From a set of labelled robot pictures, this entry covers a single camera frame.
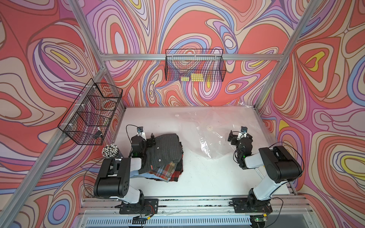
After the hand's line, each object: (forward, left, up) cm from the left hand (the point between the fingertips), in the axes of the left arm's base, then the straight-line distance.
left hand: (147, 134), depth 93 cm
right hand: (+1, -62, -2) cm, 62 cm away
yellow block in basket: (+27, -32, +26) cm, 49 cm away
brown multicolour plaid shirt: (-25, -14, -1) cm, 28 cm away
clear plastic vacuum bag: (+11, -44, -6) cm, 45 cm away
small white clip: (+17, -19, 0) cm, 26 cm away
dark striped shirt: (-13, -15, +5) cm, 20 cm away
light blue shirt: (-26, +3, -1) cm, 26 cm away
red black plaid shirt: (-23, -21, -6) cm, 31 cm away
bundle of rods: (-17, +14, +9) cm, 24 cm away
